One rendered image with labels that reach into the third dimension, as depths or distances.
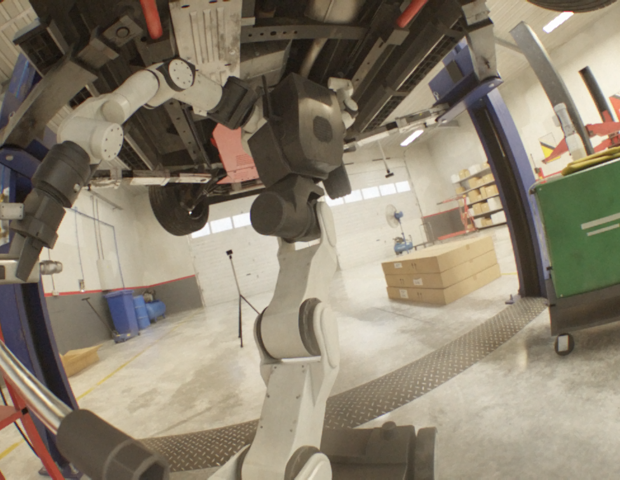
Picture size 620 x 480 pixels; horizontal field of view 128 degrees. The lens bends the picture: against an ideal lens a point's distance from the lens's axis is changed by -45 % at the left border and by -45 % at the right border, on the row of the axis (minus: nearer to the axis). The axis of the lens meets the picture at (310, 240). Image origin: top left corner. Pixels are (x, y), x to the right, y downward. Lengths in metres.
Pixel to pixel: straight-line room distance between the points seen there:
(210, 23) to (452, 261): 2.45
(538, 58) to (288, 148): 3.68
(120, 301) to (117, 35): 6.30
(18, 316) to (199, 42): 1.41
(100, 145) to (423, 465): 0.91
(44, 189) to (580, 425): 1.36
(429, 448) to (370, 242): 10.56
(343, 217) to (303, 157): 10.06
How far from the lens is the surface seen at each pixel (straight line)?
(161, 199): 2.65
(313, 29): 1.40
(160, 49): 1.05
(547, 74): 4.02
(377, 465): 0.77
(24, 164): 1.57
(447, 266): 2.58
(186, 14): 1.10
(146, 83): 0.64
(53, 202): 0.46
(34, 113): 1.26
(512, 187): 2.18
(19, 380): 0.16
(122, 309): 6.90
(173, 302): 10.34
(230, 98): 0.88
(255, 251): 10.01
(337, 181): 2.73
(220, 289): 10.04
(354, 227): 10.90
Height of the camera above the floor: 0.71
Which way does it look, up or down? 4 degrees up
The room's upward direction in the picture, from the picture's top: 15 degrees counter-clockwise
